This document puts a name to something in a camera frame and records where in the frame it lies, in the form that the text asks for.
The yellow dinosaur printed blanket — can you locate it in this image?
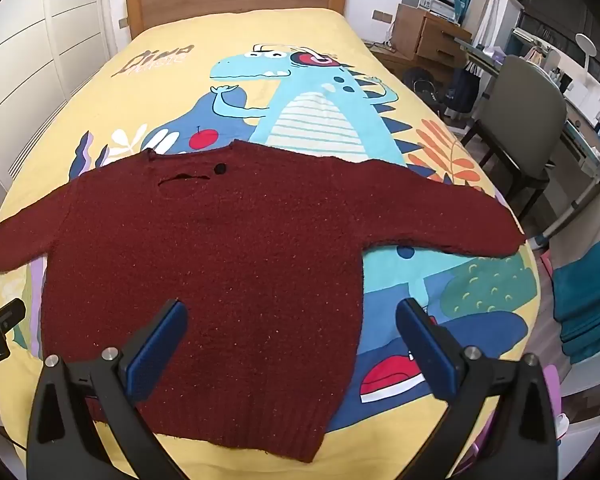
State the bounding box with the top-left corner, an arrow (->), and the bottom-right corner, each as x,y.
0,7 -> 541,480

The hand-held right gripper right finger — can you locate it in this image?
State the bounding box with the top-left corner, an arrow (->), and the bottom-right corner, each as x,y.
396,298 -> 576,480

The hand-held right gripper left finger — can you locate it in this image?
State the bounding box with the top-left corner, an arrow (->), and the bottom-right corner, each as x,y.
26,299 -> 189,480

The pink mat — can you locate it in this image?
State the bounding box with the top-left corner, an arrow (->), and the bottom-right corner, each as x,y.
543,362 -> 565,413

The white grey printer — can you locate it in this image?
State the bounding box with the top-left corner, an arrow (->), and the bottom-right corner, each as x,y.
401,0 -> 463,23

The grey desk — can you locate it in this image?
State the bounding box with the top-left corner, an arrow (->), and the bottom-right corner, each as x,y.
455,35 -> 600,252

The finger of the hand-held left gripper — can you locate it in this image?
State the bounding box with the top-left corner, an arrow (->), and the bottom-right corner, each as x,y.
0,299 -> 27,335

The white desk lamp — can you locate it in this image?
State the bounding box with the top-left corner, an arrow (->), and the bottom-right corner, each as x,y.
574,33 -> 600,86

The grey chair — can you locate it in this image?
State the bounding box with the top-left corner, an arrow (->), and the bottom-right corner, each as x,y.
461,54 -> 569,211

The white wardrobe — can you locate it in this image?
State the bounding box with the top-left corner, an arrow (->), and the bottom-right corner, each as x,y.
0,0 -> 131,181

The teal folded cloth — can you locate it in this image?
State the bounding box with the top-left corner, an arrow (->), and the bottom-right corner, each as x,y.
550,240 -> 600,367

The dark red knit sweater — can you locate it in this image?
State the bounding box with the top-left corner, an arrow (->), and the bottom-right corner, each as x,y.
0,139 -> 525,465

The black cable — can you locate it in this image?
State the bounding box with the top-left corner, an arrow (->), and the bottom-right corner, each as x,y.
0,422 -> 33,457

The black bag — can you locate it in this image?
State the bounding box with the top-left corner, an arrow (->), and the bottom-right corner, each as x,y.
404,66 -> 447,111

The dark blue bag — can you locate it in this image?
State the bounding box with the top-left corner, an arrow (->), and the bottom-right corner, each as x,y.
449,64 -> 482,114

